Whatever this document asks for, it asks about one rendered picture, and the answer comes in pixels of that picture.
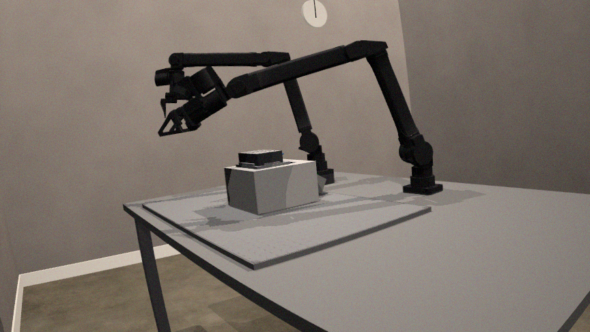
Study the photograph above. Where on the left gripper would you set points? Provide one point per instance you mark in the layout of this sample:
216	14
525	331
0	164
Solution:
193	122

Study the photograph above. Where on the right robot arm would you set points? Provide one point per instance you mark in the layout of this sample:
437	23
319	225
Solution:
308	142

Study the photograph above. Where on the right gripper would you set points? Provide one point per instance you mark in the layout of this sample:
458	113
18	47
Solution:
171	98

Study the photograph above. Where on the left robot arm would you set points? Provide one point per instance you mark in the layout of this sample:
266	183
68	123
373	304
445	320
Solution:
418	152

